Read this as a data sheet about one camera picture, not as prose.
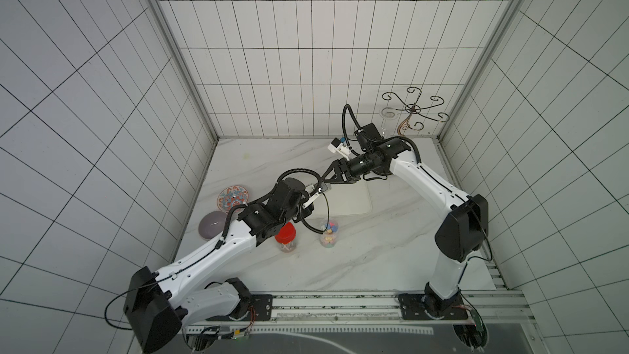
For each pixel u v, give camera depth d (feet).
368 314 2.38
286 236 2.44
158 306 1.23
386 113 2.74
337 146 2.43
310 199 2.12
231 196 3.15
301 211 2.11
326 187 2.16
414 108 2.85
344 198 3.21
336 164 2.27
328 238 2.61
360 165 2.25
